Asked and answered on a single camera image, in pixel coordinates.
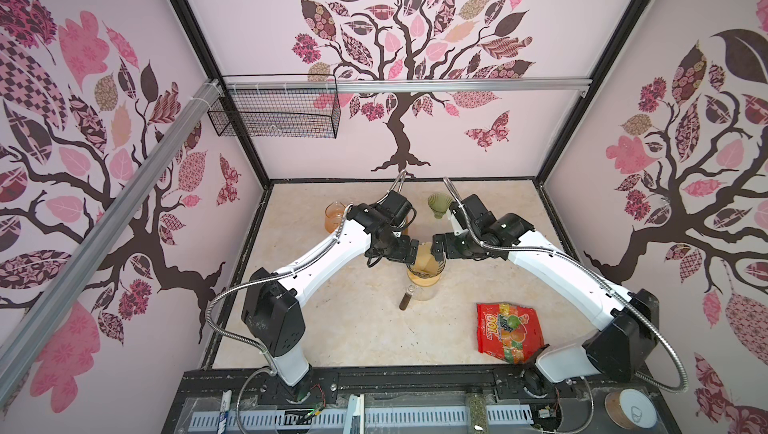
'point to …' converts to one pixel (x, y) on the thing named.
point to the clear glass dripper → (426, 275)
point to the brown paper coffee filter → (426, 261)
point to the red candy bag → (508, 331)
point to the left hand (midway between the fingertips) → (397, 258)
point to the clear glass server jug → (422, 293)
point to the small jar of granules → (478, 413)
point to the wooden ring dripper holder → (423, 282)
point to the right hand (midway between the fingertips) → (445, 245)
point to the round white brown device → (629, 409)
